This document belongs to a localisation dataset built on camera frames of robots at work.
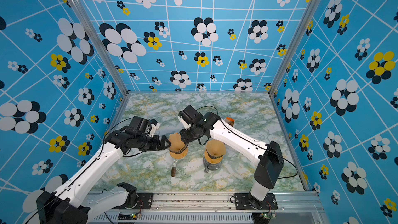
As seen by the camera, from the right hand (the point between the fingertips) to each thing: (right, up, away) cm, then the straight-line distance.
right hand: (185, 137), depth 77 cm
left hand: (-10, -4, 0) cm, 11 cm away
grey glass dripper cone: (-5, -12, +1) cm, 13 cm away
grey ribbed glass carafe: (+13, -16, +4) cm, 21 cm away
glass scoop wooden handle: (-6, -16, 0) cm, 17 cm away
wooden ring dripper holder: (+13, -11, +1) cm, 17 cm away
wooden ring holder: (-4, -10, 0) cm, 10 cm away
